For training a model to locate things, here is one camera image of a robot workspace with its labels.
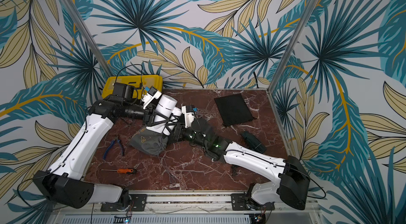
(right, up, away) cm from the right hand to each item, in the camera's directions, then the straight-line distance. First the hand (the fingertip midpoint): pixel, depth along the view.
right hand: (165, 126), depth 66 cm
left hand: (+1, +3, 0) cm, 3 cm away
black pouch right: (+37, +6, +44) cm, 57 cm away
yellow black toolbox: (-24, +23, +32) cm, 46 cm away
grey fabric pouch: (-13, -11, +17) cm, 24 cm away
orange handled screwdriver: (-23, -25, +14) cm, 36 cm away
